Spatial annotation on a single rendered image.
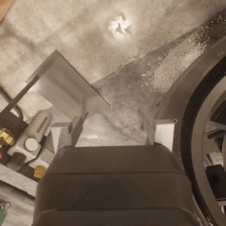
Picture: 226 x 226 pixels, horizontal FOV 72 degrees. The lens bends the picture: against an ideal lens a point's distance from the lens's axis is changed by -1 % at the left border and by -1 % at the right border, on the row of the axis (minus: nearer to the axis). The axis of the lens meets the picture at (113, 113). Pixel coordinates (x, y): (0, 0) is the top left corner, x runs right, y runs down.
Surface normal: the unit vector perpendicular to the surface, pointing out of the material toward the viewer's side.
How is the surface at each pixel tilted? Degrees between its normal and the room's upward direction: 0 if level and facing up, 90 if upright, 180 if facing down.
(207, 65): 90
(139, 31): 0
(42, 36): 0
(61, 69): 0
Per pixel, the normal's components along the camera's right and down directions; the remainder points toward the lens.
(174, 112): -0.62, -0.62
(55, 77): -0.11, 0.65
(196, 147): 0.17, -0.57
